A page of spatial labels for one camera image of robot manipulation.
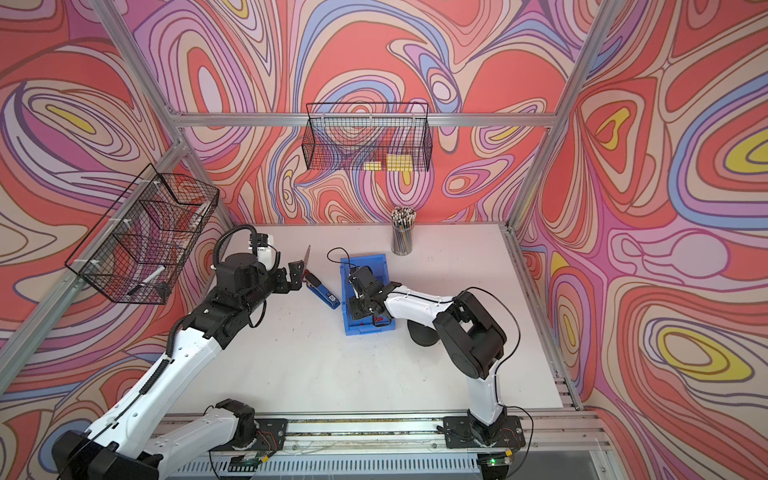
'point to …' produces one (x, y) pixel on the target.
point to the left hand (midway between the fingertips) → (290, 262)
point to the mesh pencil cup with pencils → (403, 219)
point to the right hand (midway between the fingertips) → (358, 313)
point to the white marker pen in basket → (150, 277)
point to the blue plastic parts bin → (378, 265)
